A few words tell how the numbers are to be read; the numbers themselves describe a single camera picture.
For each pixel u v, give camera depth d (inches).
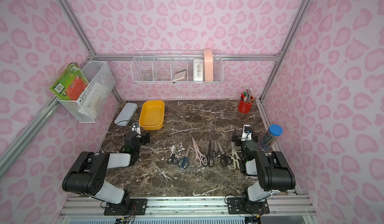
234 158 34.7
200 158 34.7
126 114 43.3
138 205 28.9
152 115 42.2
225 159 34.6
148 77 37.9
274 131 31.0
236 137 32.3
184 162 34.6
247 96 42.4
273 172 17.5
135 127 31.6
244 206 26.3
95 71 31.7
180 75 37.2
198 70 36.4
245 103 43.1
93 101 32.3
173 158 35.3
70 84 28.2
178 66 40.5
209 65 32.5
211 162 34.6
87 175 18.0
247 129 29.6
